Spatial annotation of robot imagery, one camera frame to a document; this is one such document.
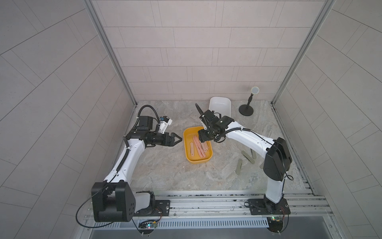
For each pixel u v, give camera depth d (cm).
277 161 47
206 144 92
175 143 70
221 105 110
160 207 71
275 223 69
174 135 69
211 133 63
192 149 91
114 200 39
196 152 89
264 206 64
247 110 111
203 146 91
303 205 73
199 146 91
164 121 71
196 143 93
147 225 65
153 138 65
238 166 85
